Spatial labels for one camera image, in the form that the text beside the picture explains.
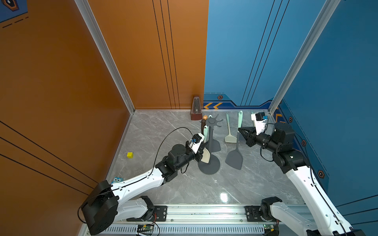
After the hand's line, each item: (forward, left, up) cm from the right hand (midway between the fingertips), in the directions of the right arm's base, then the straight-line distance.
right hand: (240, 128), depth 70 cm
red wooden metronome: (+33, +21, -22) cm, 45 cm away
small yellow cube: (+1, +64, -28) cm, 70 cm away
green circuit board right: (-37, -15, -32) cm, 51 cm away
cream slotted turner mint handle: (-6, +16, -16) cm, 23 cm away
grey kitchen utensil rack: (-5, +10, -31) cm, 33 cm away
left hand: (-2, +16, -6) cm, 18 cm away
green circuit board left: (-36, +46, -32) cm, 67 cm away
